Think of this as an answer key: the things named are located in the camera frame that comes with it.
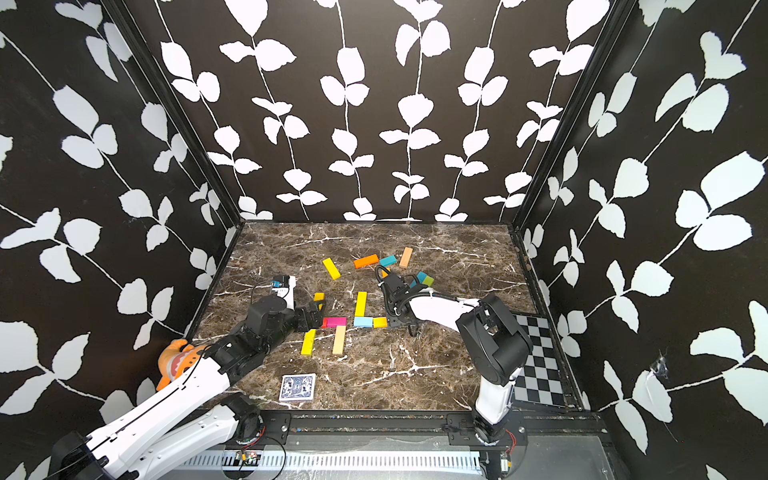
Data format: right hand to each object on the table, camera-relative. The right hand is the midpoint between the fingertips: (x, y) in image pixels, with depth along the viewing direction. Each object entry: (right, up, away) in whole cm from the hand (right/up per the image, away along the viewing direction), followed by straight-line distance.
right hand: (399, 313), depth 94 cm
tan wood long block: (-18, -7, -5) cm, 20 cm away
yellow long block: (-27, +4, +4) cm, 27 cm away
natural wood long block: (+3, +17, +15) cm, 23 cm away
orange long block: (-11, +16, +16) cm, 25 cm away
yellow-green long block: (-27, -8, -6) cm, 29 cm away
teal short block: (-4, +16, +14) cm, 21 cm away
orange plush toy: (-60, -8, -16) cm, 62 cm away
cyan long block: (+8, +11, +10) cm, 17 cm away
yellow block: (-25, +13, +13) cm, 31 cm away
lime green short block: (+10, +9, +8) cm, 16 cm away
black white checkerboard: (+37, -14, -16) cm, 43 cm away
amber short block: (-6, -3, -2) cm, 7 cm away
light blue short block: (-11, -3, -1) cm, 11 cm away
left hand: (-23, +7, -15) cm, 28 cm away
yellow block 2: (-13, +2, +3) cm, 13 cm away
